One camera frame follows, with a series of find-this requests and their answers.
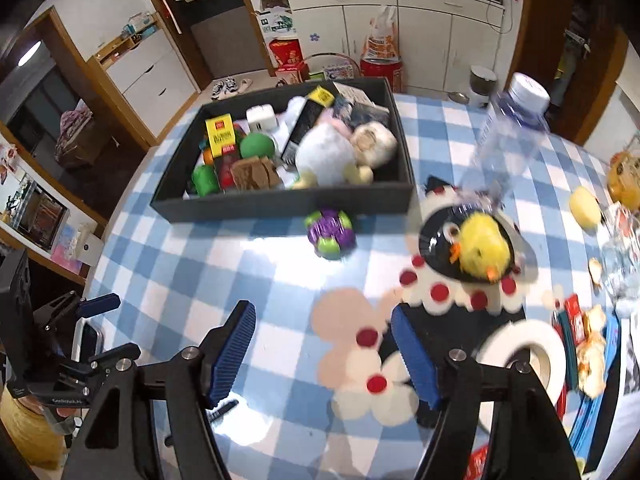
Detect white tape roll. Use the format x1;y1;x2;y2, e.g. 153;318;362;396
476;320;566;406

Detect yellow chick toy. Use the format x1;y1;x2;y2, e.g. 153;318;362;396
449;211;512;283

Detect green thread spool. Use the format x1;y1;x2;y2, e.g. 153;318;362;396
192;165;220;197

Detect purple green spinner toy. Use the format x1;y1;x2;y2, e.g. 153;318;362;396
304;209;356;260

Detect orange mandarin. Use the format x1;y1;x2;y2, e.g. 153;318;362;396
202;148;214;166

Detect brown waffle pouch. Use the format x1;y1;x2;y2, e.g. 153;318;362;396
231;156;282;191

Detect yellow glue box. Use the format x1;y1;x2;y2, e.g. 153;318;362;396
204;112;241;191
281;86;334;167

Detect green crochet rattle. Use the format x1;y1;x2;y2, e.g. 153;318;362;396
240;132;276;159

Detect white pink plush bunny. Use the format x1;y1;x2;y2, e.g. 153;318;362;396
293;122;373;188

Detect garlic bulb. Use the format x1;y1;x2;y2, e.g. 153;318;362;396
350;122;398;169

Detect white baymax figure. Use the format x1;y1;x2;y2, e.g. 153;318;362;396
272;96;306;153

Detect white power adapter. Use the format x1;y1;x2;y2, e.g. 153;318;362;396
246;104;278;132

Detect holographic small box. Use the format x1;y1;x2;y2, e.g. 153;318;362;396
333;82;390;130

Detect black cat felt mat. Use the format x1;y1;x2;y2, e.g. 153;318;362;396
309;174;539;428

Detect black storage tray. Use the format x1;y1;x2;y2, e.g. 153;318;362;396
151;78;416;223

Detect yellow sponge ball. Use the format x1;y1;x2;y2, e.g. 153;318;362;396
568;186;602;232

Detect white drawer unit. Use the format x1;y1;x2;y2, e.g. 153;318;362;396
88;12;198;146

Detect pair of sneakers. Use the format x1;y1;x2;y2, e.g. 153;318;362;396
210;77;253;101

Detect clear plastic water bottle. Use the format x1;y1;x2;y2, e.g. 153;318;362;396
458;73;550;209

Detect pet feeder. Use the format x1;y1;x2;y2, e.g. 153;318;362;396
448;65;498;108

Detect red round tin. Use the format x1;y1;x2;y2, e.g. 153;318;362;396
360;58;404;93

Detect red gift box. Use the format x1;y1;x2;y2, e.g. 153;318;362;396
268;39;304;68

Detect dark wicker basket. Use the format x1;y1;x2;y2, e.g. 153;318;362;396
297;53;361;81

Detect white cabinet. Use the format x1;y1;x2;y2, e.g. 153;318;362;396
258;0;503;92

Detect orange plastic bag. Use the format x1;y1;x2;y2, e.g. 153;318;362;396
361;6;400;61

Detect brown wooden door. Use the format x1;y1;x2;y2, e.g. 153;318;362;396
508;0;627;145

